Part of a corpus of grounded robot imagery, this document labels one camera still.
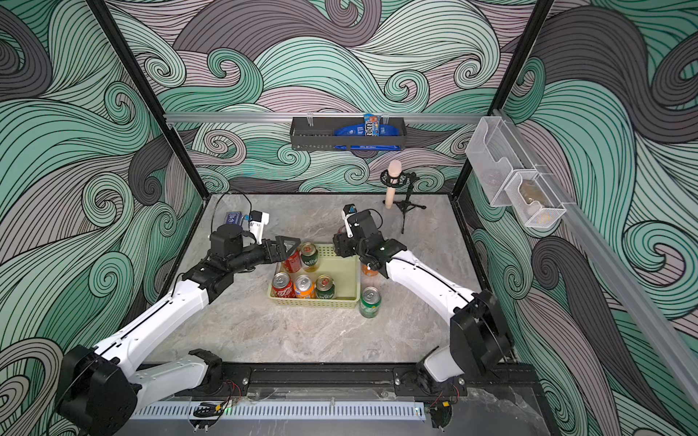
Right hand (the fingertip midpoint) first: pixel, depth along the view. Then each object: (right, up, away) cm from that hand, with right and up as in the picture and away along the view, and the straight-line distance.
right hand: (347, 236), depth 84 cm
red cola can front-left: (-20, -15, -4) cm, 25 cm away
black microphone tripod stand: (+19, +19, +11) cm, 29 cm away
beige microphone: (+16, +22, +6) cm, 28 cm away
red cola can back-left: (-18, -10, +6) cm, 22 cm away
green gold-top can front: (-7, -16, -3) cm, 17 cm away
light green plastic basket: (-1, -14, +11) cm, 18 cm away
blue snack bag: (+4, +36, +8) cm, 37 cm away
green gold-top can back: (-13, -6, +4) cm, 15 cm away
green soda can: (+7, -19, -6) cm, 21 cm away
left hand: (-16, 0, -8) cm, 18 cm away
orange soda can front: (-14, -16, -3) cm, 21 cm away
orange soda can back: (+8, -14, +11) cm, 20 cm away
